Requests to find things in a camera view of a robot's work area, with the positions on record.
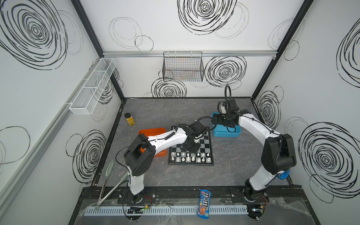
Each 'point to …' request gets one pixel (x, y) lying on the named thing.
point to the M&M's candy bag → (203, 207)
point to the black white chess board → (178, 155)
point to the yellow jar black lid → (130, 119)
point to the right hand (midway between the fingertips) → (216, 121)
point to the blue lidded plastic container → (284, 175)
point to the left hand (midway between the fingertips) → (195, 150)
